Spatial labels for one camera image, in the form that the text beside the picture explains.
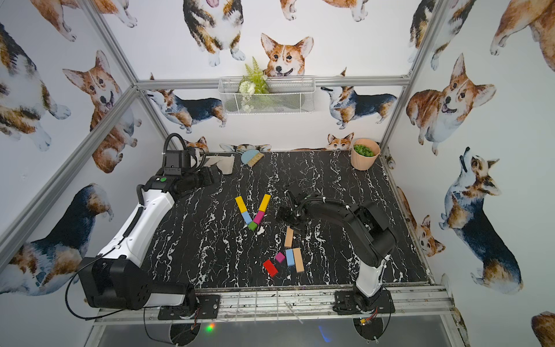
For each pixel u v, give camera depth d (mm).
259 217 951
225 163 1162
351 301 746
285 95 924
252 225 926
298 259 838
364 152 1064
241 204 1000
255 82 818
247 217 949
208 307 735
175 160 605
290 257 838
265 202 1005
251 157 1177
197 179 697
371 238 482
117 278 404
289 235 899
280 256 850
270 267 823
